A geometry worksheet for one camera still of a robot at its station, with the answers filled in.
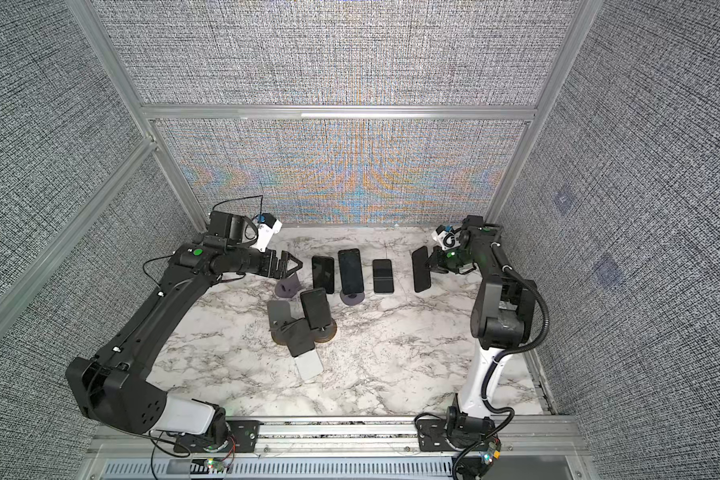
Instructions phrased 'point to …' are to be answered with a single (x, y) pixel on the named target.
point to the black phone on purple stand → (350, 271)
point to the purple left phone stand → (287, 287)
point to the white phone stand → (308, 364)
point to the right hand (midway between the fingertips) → (427, 265)
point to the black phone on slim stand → (324, 273)
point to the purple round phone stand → (352, 299)
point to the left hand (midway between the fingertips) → (289, 261)
